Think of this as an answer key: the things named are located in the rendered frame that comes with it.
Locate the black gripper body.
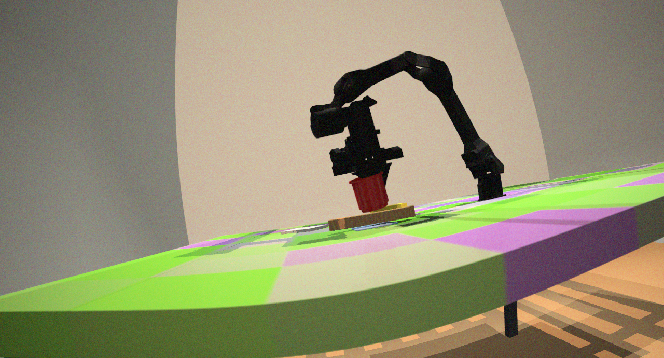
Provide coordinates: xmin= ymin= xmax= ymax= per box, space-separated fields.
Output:
xmin=332 ymin=126 xmax=404 ymax=176

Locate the brown wooden plank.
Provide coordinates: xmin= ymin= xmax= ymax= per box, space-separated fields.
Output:
xmin=328 ymin=205 xmax=416 ymax=231

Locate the yellow rectangular block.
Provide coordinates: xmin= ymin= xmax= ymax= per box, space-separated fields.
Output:
xmin=370 ymin=203 xmax=407 ymax=213

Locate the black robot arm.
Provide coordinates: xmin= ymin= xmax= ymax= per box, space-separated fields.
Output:
xmin=310 ymin=51 xmax=506 ymax=201

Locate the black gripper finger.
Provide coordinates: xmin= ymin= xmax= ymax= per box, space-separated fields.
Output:
xmin=351 ymin=166 xmax=380 ymax=179
xmin=380 ymin=162 xmax=392 ymax=186

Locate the translucent red cup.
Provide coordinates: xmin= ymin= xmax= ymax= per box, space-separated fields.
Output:
xmin=349 ymin=171 xmax=389 ymax=213

